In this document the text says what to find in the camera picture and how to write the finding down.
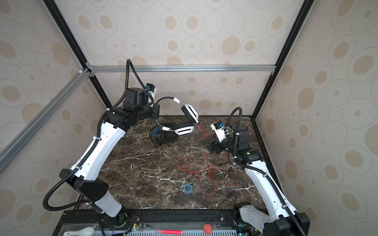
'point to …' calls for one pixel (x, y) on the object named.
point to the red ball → (207, 228)
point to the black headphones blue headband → (163, 136)
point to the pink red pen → (170, 232)
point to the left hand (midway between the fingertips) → (161, 103)
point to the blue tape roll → (187, 188)
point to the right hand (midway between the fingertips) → (210, 138)
